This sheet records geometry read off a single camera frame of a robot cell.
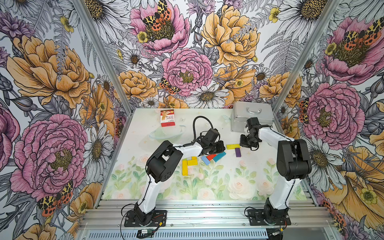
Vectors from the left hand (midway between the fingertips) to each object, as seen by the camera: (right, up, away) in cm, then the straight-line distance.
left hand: (224, 151), depth 94 cm
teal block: (-3, -4, +2) cm, 5 cm away
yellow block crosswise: (-20, -7, 0) cm, 21 cm away
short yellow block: (-19, -4, +1) cm, 19 cm away
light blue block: (-12, -6, 0) cm, 13 cm away
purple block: (+10, -2, +5) cm, 11 cm away
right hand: (+12, +2, +3) cm, 13 cm away
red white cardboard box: (-39, +21, +18) cm, 47 cm away
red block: (-8, -4, +1) cm, 9 cm away
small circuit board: (-42, -36, -21) cm, 59 cm away
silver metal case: (+13, +26, +7) cm, 30 cm away
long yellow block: (-24, -11, -5) cm, 27 cm away
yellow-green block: (+7, +2, +6) cm, 9 cm away
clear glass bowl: (-38, +10, +15) cm, 42 cm away
